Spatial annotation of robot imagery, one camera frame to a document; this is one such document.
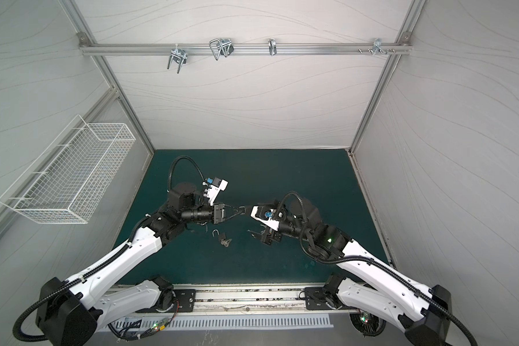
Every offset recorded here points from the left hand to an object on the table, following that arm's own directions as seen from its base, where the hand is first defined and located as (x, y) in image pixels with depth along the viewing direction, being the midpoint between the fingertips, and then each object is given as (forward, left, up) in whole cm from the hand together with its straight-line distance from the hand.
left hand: (243, 209), depth 69 cm
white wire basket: (+5, +57, +7) cm, 58 cm away
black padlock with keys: (0, +11, -24) cm, 27 cm away
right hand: (0, -6, +1) cm, 6 cm away
